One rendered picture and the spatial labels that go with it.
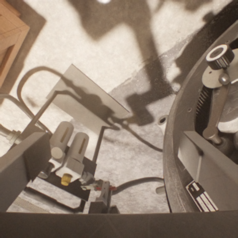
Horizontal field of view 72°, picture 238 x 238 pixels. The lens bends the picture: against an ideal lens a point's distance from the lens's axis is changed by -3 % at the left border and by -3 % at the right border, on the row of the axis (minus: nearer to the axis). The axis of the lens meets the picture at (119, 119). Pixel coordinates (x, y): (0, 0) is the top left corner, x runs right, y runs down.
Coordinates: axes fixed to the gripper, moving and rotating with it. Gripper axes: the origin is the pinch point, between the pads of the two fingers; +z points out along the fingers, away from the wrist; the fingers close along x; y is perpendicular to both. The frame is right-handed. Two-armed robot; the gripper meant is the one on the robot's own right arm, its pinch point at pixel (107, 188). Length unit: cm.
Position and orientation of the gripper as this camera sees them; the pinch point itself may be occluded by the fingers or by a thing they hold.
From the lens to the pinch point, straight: 72.2
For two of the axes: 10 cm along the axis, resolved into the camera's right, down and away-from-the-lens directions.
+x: -3.1, -7.6, -5.8
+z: 1.1, -6.3, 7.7
